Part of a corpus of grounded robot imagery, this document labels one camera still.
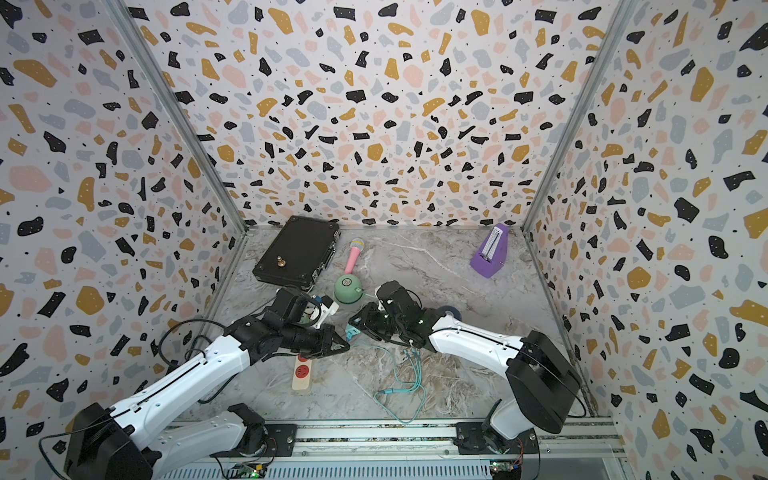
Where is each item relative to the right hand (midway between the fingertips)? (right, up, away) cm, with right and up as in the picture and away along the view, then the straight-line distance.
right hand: (350, 323), depth 77 cm
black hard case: (-23, +19, +30) cm, 42 cm away
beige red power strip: (-14, -15, +5) cm, 21 cm away
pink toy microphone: (-4, +21, +35) cm, 41 cm away
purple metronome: (+44, +18, +25) cm, 54 cm away
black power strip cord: (-50, -11, +15) cm, 54 cm away
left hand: (+1, -5, -4) cm, 6 cm away
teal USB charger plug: (0, -2, 0) cm, 2 cm away
